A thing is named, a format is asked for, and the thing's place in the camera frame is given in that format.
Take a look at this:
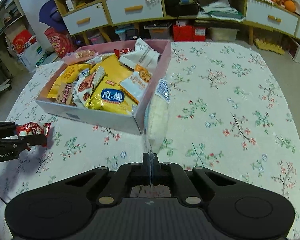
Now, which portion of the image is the plain yellow snack packet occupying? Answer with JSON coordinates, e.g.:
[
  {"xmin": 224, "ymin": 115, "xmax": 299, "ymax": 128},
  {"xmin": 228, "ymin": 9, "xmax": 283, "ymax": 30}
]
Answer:
[{"xmin": 90, "ymin": 54, "xmax": 133, "ymax": 88}]

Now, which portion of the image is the red white candy packet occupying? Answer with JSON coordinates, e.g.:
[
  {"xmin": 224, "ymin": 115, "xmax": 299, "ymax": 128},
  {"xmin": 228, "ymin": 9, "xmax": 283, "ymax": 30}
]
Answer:
[
  {"xmin": 114, "ymin": 48, "xmax": 136, "ymax": 58},
  {"xmin": 16, "ymin": 121, "xmax": 52, "ymax": 152}
]

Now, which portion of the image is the white rice cracker packet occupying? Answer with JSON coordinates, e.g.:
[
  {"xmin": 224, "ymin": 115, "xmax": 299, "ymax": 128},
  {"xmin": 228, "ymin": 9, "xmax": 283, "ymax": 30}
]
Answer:
[{"xmin": 144, "ymin": 78, "xmax": 171, "ymax": 157}]

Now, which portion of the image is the red printed bag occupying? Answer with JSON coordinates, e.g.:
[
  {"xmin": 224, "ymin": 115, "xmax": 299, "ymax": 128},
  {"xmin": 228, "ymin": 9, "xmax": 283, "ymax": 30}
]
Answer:
[{"xmin": 43, "ymin": 27, "xmax": 76, "ymax": 58}]

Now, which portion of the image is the red gift bag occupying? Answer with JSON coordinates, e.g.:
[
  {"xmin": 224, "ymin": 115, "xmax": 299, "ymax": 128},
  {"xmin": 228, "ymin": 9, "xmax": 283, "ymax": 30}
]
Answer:
[{"xmin": 11, "ymin": 29, "xmax": 33, "ymax": 53}]

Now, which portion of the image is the white nut snack packet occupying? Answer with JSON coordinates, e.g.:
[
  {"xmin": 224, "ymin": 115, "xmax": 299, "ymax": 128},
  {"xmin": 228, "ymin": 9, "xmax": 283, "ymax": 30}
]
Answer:
[{"xmin": 72, "ymin": 66, "xmax": 106, "ymax": 108}]

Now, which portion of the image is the long yellow snack packet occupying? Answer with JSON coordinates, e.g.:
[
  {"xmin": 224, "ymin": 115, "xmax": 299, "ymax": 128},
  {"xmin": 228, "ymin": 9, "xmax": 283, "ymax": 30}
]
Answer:
[{"xmin": 47, "ymin": 64, "xmax": 91, "ymax": 98}]

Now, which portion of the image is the silver box pink inside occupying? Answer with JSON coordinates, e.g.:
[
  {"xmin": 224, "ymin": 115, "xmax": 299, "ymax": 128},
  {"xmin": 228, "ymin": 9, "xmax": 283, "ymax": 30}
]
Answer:
[{"xmin": 35, "ymin": 39, "xmax": 172, "ymax": 135}]

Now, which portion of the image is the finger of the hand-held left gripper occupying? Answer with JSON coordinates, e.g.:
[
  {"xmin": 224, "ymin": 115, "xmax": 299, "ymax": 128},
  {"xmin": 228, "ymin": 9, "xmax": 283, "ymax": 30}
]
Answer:
[
  {"xmin": 0, "ymin": 134, "xmax": 48, "ymax": 153},
  {"xmin": 0, "ymin": 121, "xmax": 18, "ymax": 139}
]

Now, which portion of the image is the black desk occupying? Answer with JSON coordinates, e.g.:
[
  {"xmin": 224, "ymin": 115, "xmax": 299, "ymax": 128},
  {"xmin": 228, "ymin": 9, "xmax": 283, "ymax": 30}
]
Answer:
[{"xmin": 0, "ymin": 14, "xmax": 26, "ymax": 43}]

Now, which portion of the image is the white green folded cloth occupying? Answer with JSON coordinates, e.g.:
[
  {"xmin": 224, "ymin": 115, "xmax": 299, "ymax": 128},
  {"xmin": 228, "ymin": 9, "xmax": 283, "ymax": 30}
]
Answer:
[{"xmin": 198, "ymin": 0, "xmax": 246, "ymax": 22}]

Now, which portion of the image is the white plastic bag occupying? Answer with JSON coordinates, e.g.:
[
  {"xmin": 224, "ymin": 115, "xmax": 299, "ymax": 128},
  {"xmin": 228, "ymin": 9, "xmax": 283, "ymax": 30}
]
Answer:
[{"xmin": 17, "ymin": 36, "xmax": 48, "ymax": 72}]

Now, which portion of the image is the clear storage box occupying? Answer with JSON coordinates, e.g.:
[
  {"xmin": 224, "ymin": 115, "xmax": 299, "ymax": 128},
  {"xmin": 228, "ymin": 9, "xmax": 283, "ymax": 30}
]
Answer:
[
  {"xmin": 87, "ymin": 32, "xmax": 106, "ymax": 45},
  {"xmin": 148, "ymin": 27, "xmax": 171, "ymax": 41}
]

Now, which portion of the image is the white crinkled snack packet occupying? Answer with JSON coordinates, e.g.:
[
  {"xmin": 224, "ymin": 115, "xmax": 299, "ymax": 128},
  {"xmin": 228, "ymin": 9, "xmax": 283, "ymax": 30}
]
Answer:
[{"xmin": 118, "ymin": 37, "xmax": 163, "ymax": 71}]

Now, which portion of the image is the clear biscuit packet red label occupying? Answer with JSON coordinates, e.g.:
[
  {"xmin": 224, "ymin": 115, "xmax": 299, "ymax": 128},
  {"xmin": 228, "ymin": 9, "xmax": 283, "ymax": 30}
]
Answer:
[{"xmin": 55, "ymin": 82, "xmax": 76, "ymax": 106}]

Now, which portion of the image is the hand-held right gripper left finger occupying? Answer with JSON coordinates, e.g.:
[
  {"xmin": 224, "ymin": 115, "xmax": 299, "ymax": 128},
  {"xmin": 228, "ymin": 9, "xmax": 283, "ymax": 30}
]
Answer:
[{"xmin": 62, "ymin": 152, "xmax": 150, "ymax": 205}]

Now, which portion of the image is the floral tablecloth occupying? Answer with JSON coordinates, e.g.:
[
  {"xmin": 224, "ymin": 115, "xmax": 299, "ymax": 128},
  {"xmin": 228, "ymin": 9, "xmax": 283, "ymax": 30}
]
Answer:
[{"xmin": 0, "ymin": 41, "xmax": 300, "ymax": 240}]

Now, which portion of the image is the orange fruit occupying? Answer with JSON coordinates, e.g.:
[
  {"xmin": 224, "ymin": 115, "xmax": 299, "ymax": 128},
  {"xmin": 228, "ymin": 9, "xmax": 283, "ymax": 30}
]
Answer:
[{"xmin": 283, "ymin": 0, "xmax": 296, "ymax": 13}]

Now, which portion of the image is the orange white cracker packet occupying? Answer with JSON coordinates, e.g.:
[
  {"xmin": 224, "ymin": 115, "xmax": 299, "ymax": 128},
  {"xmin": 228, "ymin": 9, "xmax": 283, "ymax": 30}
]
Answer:
[{"xmin": 118, "ymin": 64, "xmax": 153, "ymax": 105}]

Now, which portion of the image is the purple hat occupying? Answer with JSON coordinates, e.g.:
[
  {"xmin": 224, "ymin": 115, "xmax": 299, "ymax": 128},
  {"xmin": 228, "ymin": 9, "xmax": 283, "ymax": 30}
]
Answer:
[{"xmin": 38, "ymin": 0, "xmax": 66, "ymax": 33}]

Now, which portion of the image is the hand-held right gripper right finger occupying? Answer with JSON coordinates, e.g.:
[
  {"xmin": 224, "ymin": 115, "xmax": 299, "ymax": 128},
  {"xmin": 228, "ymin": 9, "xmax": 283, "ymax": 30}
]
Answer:
[{"xmin": 150, "ymin": 154, "xmax": 238, "ymax": 205}]

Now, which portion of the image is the black bag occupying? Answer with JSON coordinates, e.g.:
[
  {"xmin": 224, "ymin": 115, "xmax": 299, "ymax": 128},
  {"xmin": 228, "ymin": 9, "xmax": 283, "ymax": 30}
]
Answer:
[{"xmin": 164, "ymin": 0, "xmax": 200, "ymax": 17}]

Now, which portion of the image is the yellow packet blue label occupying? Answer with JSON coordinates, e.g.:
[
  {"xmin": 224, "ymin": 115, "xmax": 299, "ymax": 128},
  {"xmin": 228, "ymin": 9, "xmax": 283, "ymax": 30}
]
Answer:
[{"xmin": 88, "ymin": 76, "xmax": 141, "ymax": 116}]

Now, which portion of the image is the yellow egg carton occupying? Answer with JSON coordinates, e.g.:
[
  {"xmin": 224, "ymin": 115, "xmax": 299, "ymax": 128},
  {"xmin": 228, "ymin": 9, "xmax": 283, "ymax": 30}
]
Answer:
[{"xmin": 253, "ymin": 37, "xmax": 286, "ymax": 56}]

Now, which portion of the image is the clear nut bar packet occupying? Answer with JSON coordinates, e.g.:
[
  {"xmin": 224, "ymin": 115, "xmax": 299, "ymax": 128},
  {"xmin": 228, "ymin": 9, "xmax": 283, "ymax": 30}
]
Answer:
[{"xmin": 74, "ymin": 49, "xmax": 97, "ymax": 60}]

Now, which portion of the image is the red storage box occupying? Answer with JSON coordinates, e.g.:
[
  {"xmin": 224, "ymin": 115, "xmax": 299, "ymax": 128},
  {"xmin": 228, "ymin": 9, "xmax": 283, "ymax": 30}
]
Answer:
[
  {"xmin": 192, "ymin": 24, "xmax": 207, "ymax": 42},
  {"xmin": 172, "ymin": 24, "xmax": 191, "ymax": 42}
]

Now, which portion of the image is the translucent white storage box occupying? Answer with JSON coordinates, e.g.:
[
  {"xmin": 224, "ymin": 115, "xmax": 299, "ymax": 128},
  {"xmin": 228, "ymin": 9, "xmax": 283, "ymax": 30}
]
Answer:
[{"xmin": 207, "ymin": 26, "xmax": 240, "ymax": 42}]

